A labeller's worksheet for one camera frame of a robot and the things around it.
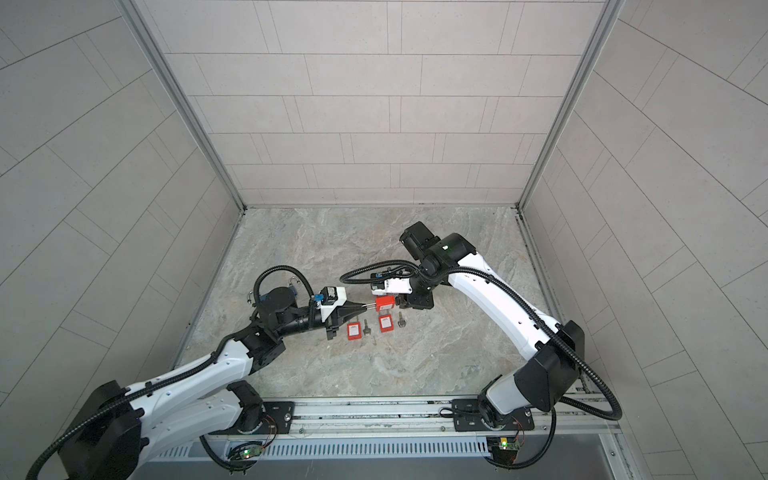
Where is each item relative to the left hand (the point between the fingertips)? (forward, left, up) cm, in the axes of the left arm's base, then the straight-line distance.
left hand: (369, 309), depth 69 cm
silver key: (+2, +2, -19) cm, 19 cm away
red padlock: (+1, -4, +2) cm, 4 cm away
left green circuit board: (-26, +25, -15) cm, 39 cm away
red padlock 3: (+4, -3, -18) cm, 19 cm away
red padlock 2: (+1, +6, -18) cm, 19 cm away
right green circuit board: (-25, -32, -19) cm, 45 cm away
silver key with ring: (+4, -8, -19) cm, 21 cm away
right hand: (+4, -8, -2) cm, 9 cm away
